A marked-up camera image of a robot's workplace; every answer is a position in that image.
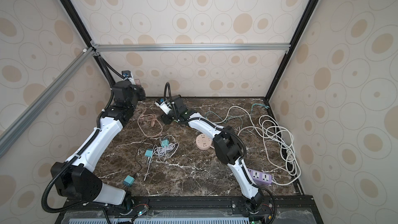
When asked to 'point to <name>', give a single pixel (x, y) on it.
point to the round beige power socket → (203, 141)
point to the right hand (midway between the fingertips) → (161, 112)
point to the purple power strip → (260, 178)
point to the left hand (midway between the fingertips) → (140, 81)
